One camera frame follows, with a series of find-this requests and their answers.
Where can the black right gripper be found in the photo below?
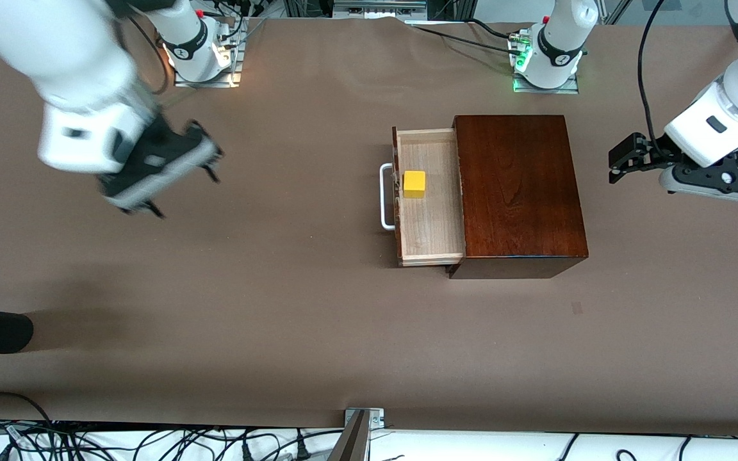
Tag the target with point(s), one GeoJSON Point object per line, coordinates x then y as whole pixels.
{"type": "Point", "coordinates": [165, 155]}

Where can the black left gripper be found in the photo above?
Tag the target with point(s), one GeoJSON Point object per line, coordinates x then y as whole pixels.
{"type": "Point", "coordinates": [648, 155]}

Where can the yellow wooden block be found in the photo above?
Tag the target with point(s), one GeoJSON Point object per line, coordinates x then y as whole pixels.
{"type": "Point", "coordinates": [414, 184]}

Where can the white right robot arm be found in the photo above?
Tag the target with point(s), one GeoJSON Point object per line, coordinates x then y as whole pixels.
{"type": "Point", "coordinates": [55, 51]}

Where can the dark brown wooden cabinet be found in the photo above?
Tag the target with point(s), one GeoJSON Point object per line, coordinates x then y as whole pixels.
{"type": "Point", "coordinates": [523, 186]}

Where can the aluminium profile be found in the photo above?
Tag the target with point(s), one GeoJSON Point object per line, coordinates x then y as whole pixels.
{"type": "Point", "coordinates": [615, 11]}

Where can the brown paper table cover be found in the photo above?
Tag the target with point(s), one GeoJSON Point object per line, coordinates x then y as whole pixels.
{"type": "Point", "coordinates": [279, 320]}

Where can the grey metal bar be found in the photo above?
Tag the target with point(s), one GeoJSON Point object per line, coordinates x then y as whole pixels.
{"type": "Point", "coordinates": [351, 443]}

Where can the aluminium arm base plate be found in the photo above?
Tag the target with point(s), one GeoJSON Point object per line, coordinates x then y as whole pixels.
{"type": "Point", "coordinates": [209, 84]}
{"type": "Point", "coordinates": [545, 90]}

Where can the aluminium frame structure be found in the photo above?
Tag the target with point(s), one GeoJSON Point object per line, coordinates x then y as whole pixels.
{"type": "Point", "coordinates": [292, 8]}

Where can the silver mounting bracket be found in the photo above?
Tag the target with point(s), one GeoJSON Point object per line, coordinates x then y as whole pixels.
{"type": "Point", "coordinates": [374, 416]}

